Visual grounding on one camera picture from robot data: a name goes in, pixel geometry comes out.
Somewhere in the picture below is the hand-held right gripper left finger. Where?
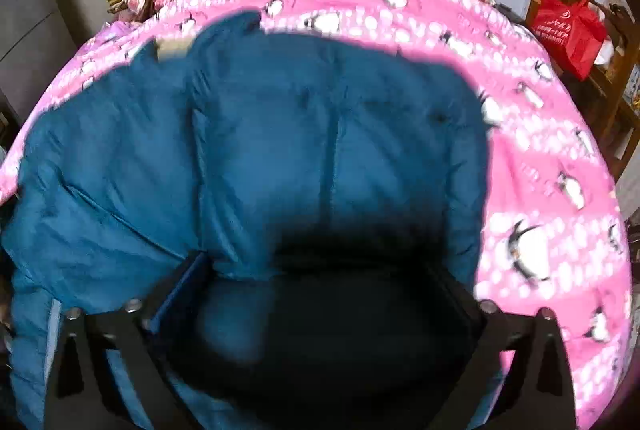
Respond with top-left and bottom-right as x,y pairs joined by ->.
45,252 -> 212,430

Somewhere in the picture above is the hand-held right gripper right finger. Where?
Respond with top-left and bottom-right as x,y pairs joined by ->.
429,280 -> 592,430

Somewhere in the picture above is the teal quilted down jacket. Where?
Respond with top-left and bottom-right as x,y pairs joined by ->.
0,12 -> 506,430

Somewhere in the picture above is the pink penguin print blanket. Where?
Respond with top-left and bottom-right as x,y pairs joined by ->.
0,0 -> 633,430

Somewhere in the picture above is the wooden shelf rack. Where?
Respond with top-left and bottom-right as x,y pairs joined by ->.
587,0 -> 640,181

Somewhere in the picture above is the grey refrigerator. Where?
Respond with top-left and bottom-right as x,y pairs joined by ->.
0,0 -> 101,121

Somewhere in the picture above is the red shopping bag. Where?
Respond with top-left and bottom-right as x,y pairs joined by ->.
531,0 -> 608,81

